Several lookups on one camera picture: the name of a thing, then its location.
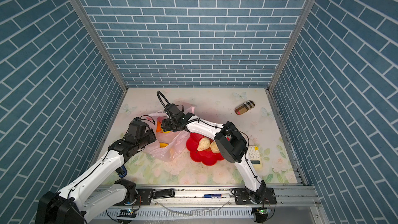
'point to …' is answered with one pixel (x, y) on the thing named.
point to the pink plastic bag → (169, 146)
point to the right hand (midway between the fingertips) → (162, 124)
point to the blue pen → (212, 196)
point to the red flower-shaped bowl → (207, 157)
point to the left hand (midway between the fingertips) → (155, 133)
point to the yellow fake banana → (163, 144)
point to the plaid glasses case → (244, 107)
